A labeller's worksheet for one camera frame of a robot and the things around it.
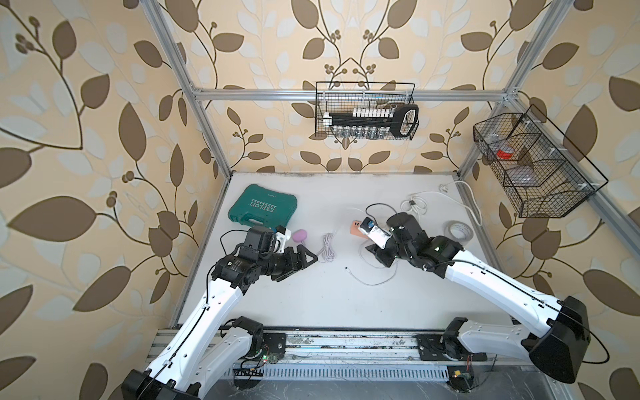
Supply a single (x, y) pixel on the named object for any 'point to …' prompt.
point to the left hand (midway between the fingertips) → (305, 260)
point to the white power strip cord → (416, 203)
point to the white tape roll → (458, 231)
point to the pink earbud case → (299, 235)
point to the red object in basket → (504, 155)
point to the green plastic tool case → (256, 206)
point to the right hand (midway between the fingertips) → (372, 241)
